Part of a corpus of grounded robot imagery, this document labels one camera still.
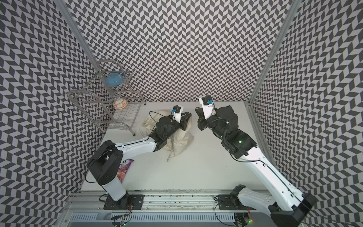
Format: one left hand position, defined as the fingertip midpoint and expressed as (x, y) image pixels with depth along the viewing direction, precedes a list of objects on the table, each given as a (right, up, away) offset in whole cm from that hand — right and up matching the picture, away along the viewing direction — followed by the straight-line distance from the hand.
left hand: (188, 115), depth 83 cm
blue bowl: (-52, +25, +15) cm, 59 cm away
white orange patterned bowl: (-53, +9, +25) cm, 59 cm away
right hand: (+4, +2, -18) cm, 19 cm away
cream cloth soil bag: (-7, -17, +1) cm, 19 cm away
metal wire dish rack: (-66, +9, +19) cm, 69 cm away
